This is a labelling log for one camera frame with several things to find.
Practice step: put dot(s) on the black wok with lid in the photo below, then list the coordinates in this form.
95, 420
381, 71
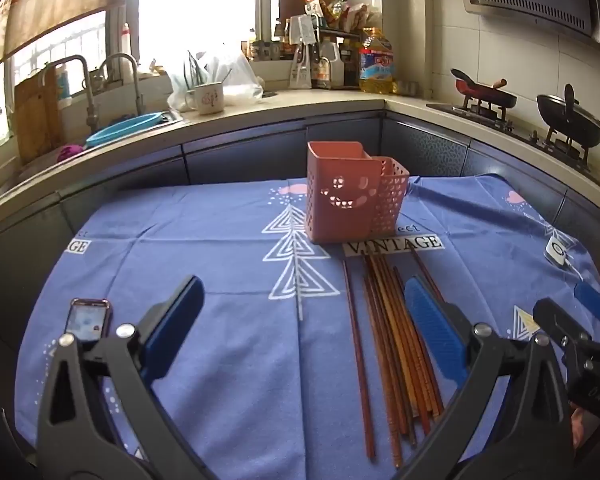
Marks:
570, 122

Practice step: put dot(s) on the pile of snack packets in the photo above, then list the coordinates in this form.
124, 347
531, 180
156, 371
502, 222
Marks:
340, 10

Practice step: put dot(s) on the packaged kitchen knives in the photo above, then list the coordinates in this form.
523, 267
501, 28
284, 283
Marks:
300, 70

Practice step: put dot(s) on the blue plastic basin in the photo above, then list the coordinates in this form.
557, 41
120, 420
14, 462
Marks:
125, 127

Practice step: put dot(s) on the pink scrubber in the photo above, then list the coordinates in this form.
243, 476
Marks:
70, 153

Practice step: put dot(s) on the white mug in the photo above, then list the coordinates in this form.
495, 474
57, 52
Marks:
209, 100

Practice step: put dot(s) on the black gas stove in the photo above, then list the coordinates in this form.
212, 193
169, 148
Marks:
525, 135

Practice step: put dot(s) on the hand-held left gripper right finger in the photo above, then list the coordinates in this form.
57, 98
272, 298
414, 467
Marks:
432, 325

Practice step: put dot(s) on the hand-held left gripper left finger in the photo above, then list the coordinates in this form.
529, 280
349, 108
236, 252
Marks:
175, 325

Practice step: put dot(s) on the blue printed tablecloth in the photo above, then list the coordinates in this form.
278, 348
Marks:
230, 285

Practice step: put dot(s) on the red frying pan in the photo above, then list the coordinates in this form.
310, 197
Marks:
485, 94

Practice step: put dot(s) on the steel sink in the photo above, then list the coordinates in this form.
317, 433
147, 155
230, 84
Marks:
172, 117

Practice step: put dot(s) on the pink plastic utensil holder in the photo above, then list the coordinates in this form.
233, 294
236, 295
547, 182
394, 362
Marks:
335, 180

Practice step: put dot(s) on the bunch of wooden chopsticks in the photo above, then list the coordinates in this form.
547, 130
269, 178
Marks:
382, 320

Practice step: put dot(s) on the wooden cutting board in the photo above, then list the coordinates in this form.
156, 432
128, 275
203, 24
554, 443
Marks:
35, 120

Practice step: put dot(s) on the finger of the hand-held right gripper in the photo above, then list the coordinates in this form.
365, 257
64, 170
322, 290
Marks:
555, 317
592, 300

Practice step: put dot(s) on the kitchen window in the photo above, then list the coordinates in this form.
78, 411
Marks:
195, 5

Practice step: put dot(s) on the cooking oil bottle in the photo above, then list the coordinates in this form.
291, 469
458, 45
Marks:
376, 65

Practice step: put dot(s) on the dish soap bottle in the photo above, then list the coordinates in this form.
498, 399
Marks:
63, 85

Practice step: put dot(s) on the black spice rack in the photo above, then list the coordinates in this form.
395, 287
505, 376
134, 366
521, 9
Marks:
347, 35

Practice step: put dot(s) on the printed window blind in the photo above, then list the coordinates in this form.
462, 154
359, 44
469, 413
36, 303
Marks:
45, 10

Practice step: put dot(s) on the smartphone with red case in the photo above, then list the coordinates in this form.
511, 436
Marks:
87, 317

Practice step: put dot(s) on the clear plastic bag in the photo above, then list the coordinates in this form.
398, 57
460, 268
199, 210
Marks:
240, 77

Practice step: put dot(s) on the white plastic jug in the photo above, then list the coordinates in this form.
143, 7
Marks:
330, 67

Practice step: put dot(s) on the white spray bottle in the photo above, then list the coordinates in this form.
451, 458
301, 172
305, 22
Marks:
126, 40

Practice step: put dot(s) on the white button device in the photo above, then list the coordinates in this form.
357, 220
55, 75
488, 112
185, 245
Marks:
557, 251

